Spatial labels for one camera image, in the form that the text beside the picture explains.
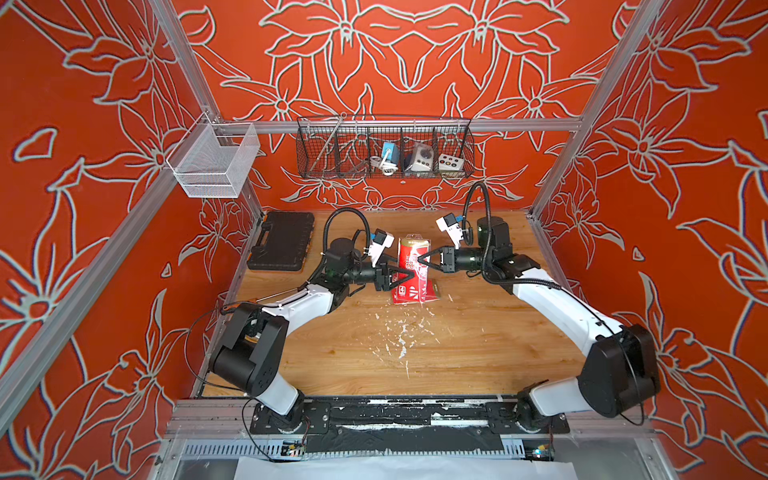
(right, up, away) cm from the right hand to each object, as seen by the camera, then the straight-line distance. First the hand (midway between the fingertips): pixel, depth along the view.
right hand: (416, 261), depth 73 cm
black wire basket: (-23, +37, +28) cm, 52 cm away
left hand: (-1, -3, +3) cm, 5 cm away
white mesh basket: (-63, +31, +20) cm, 73 cm away
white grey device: (+4, +31, +18) cm, 36 cm away
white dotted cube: (+14, +30, +21) cm, 39 cm away
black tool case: (-44, +5, +31) cm, 54 cm away
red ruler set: (0, -8, +2) cm, 8 cm away
